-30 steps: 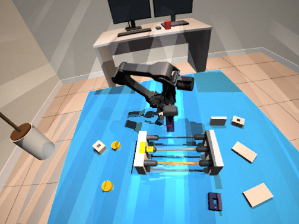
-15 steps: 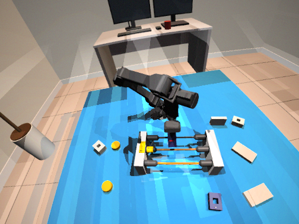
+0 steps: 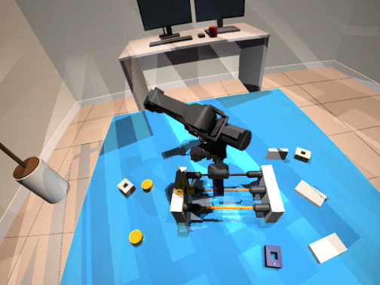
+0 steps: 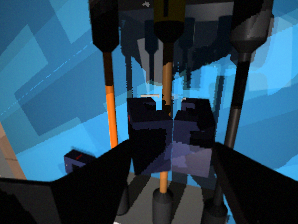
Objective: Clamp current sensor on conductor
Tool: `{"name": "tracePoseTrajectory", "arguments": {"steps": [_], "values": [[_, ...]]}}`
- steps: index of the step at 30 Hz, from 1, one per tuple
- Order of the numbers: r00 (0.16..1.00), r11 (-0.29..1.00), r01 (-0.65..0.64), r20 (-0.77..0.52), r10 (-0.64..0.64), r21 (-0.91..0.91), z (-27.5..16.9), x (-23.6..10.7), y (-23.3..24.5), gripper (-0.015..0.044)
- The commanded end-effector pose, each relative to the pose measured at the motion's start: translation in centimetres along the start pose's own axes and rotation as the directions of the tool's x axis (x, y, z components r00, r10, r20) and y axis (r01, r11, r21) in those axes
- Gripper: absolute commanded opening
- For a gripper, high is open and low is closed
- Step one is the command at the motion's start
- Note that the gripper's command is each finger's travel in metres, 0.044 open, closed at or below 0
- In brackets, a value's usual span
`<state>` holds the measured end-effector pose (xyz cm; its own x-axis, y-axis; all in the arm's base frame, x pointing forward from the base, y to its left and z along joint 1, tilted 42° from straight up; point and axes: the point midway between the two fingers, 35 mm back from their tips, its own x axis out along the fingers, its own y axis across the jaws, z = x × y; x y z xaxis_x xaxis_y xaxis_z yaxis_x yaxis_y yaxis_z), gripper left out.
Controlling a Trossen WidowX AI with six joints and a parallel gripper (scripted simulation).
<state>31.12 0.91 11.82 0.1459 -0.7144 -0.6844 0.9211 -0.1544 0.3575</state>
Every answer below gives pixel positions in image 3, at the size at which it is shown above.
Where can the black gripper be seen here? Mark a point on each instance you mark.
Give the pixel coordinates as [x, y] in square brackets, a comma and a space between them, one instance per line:
[218, 170]

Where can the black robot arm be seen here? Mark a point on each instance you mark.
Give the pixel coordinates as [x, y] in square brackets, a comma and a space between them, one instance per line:
[199, 120]

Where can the yellow flat disc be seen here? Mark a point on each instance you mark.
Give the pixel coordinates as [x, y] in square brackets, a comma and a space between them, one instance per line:
[136, 237]
[147, 185]

